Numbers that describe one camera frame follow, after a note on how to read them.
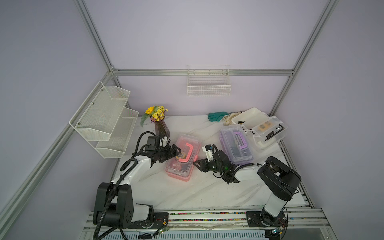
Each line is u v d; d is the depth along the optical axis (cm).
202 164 80
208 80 95
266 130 96
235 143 95
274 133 96
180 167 84
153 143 68
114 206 41
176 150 80
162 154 75
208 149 80
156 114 87
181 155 86
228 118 117
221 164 70
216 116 118
